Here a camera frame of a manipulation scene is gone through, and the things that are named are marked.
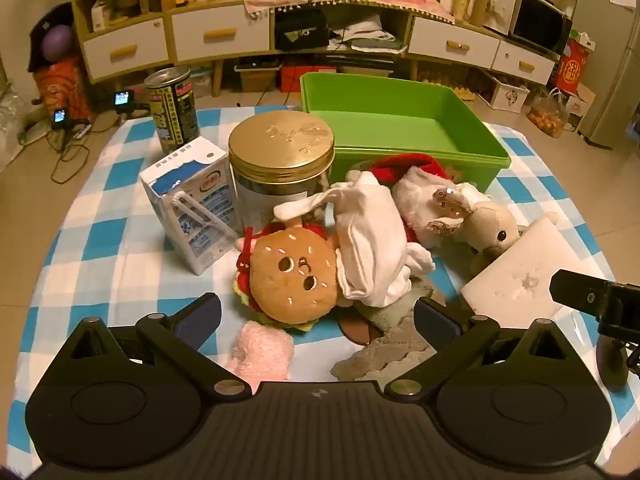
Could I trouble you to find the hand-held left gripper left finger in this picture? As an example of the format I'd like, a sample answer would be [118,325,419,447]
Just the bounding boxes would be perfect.
[67,292,253,400]

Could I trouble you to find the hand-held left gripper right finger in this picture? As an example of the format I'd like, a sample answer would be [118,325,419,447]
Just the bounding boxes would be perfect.
[382,296,571,399]

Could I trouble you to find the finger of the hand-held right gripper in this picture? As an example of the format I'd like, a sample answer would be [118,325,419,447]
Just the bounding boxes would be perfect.
[549,269,609,320]

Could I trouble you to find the grey plush toy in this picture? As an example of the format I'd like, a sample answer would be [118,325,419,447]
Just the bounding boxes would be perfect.
[330,275,451,383]

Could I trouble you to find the beige rabbit plush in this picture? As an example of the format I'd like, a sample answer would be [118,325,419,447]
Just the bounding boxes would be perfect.
[452,185,583,321]

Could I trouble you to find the pink fluffy plush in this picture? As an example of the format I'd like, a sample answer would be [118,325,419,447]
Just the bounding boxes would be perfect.
[220,321,296,394]

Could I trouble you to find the burger plush toy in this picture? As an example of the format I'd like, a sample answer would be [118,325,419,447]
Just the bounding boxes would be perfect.
[231,224,347,333]

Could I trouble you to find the white cloth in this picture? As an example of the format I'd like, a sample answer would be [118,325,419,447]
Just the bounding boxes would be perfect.
[272,170,435,308]

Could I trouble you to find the white plush with red hat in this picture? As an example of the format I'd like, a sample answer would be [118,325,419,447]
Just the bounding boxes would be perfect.
[372,152,476,249]

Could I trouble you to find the green plastic bin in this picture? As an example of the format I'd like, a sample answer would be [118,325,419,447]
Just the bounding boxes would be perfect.
[299,72,512,195]

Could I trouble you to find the blue white checked tablecloth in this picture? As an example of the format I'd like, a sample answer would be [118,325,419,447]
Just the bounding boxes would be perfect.
[7,105,637,466]

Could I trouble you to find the blue and white milk carton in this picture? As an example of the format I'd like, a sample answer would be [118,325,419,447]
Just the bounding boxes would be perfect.
[139,136,242,276]

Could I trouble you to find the plastic bag of oranges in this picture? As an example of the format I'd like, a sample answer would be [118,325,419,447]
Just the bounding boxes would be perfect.
[526,87,569,139]

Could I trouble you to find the cardboard box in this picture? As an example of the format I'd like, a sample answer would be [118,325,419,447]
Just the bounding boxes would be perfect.
[564,82,597,132]

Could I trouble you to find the glass jar with gold lid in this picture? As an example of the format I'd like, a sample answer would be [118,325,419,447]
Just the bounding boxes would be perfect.
[228,112,336,235]

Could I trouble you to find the dark drink can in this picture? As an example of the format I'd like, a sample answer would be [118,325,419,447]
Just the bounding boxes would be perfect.
[144,66,199,156]

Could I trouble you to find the white storage crate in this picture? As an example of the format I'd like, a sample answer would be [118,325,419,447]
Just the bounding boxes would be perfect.
[481,70,531,112]

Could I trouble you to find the grey fridge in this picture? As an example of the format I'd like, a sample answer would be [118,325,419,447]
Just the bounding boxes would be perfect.
[570,0,640,152]

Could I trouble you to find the red gift bag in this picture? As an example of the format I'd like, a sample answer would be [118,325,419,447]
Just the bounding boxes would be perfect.
[551,40,597,94]

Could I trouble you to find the white drawer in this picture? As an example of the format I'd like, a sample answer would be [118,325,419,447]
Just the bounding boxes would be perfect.
[492,40,557,86]
[407,17,501,69]
[171,4,271,64]
[81,17,169,82]

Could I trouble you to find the egg tray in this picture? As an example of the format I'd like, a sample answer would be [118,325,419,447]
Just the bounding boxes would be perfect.
[419,70,477,102]

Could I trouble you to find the olive storage box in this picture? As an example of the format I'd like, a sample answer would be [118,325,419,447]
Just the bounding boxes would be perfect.
[234,57,282,94]

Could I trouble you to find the red storage box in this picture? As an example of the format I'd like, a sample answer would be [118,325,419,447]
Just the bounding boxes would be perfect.
[280,64,337,94]

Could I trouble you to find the black microwave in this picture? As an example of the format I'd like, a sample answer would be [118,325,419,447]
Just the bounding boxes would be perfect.
[509,0,574,57]

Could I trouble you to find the white printed box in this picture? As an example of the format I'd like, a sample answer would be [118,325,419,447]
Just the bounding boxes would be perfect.
[484,0,524,37]

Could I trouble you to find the pile of folded clothes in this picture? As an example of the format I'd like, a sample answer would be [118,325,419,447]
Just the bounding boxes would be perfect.
[327,12,409,54]

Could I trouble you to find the black bag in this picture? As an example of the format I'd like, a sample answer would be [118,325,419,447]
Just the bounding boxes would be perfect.
[274,7,331,52]

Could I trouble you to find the wooden cabinet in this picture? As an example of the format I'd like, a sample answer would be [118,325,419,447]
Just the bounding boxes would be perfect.
[67,0,568,98]

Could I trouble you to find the cardboard tube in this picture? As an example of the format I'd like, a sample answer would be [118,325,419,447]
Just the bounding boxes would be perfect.
[472,0,494,29]

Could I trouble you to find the purple ball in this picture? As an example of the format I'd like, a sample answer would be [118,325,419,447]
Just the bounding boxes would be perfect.
[42,25,77,62]

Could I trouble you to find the dark cloth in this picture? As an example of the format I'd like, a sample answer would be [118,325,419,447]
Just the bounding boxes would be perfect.
[27,2,77,74]

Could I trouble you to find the black floor cables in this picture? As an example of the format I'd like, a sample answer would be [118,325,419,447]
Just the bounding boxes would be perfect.
[49,119,123,184]

